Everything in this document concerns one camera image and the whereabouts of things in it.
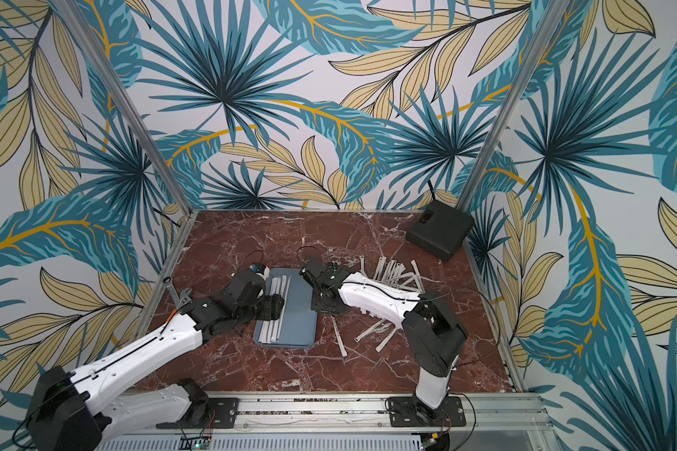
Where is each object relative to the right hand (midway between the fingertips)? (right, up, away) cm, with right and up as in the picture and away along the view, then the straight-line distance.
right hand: (322, 306), depth 87 cm
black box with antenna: (+43, +25, +20) cm, 54 cm away
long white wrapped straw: (+4, -7, +1) cm, 8 cm away
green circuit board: (-31, -32, -15) cm, 47 cm away
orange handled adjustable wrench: (-46, +1, +6) cm, 46 cm away
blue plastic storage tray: (-7, -6, +1) cm, 9 cm away
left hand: (-14, +2, -6) cm, 15 cm away
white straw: (-16, -8, 0) cm, 18 cm away
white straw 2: (+14, +13, +17) cm, 25 cm away
